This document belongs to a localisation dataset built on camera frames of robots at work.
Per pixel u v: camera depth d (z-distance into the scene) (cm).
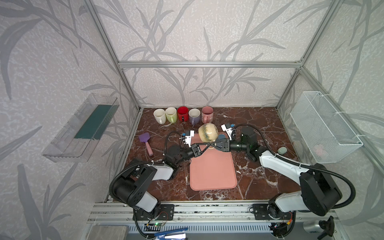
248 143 65
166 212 73
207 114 102
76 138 64
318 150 74
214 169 86
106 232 66
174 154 65
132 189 44
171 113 106
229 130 74
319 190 42
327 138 63
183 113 108
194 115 108
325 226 58
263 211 72
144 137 102
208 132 73
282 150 94
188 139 75
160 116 105
